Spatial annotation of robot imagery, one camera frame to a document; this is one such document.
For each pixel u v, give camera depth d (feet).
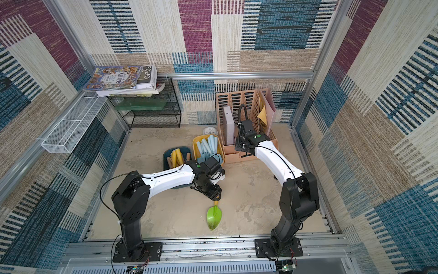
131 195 1.66
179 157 3.16
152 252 2.39
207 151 3.34
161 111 3.78
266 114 3.01
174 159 3.15
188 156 3.26
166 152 3.32
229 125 3.08
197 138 3.49
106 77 2.67
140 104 3.30
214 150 3.27
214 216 2.66
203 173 2.17
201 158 3.23
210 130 3.77
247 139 2.08
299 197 1.48
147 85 2.66
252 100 3.52
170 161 3.19
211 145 3.29
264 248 2.39
